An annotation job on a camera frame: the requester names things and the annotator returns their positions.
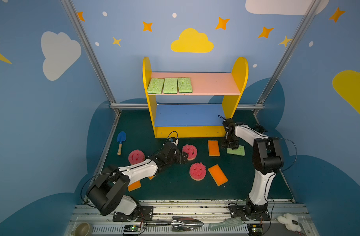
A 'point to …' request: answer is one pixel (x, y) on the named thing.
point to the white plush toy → (290, 221)
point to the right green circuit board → (256, 229)
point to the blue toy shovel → (121, 137)
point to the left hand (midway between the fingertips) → (181, 153)
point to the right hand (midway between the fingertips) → (229, 145)
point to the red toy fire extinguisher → (260, 129)
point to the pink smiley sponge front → (197, 171)
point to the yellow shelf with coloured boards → (193, 104)
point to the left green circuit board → (132, 228)
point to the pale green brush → (230, 222)
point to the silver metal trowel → (179, 224)
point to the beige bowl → (81, 229)
